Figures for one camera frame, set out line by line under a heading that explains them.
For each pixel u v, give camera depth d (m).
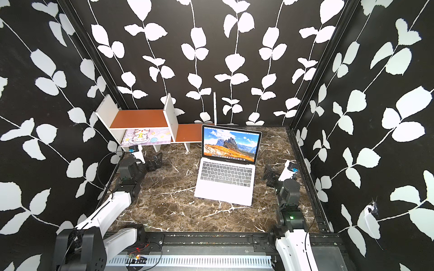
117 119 0.92
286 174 0.66
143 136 0.98
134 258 0.70
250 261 0.70
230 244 0.75
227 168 0.90
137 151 0.73
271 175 0.67
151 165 0.76
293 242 0.49
